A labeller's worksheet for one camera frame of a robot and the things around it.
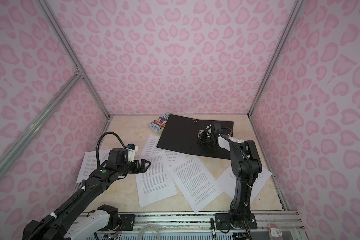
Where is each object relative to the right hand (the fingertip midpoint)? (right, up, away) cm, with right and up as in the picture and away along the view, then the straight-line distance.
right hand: (197, 137), depth 98 cm
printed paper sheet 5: (+17, -25, -11) cm, 32 cm away
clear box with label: (+33, -42, -29) cm, 61 cm away
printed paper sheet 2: (-25, -26, -12) cm, 38 cm away
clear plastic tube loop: (-29, -43, -25) cm, 58 cm away
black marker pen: (+5, -42, -26) cm, 50 cm away
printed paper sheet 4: (-1, -25, -12) cm, 28 cm away
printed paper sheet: (-69, -17, -3) cm, 71 cm away
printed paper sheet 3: (-17, -13, -1) cm, 21 cm away
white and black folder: (-11, +1, +7) cm, 13 cm away
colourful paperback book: (-28, +9, +14) cm, 33 cm away
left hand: (-30, -12, -17) cm, 36 cm away
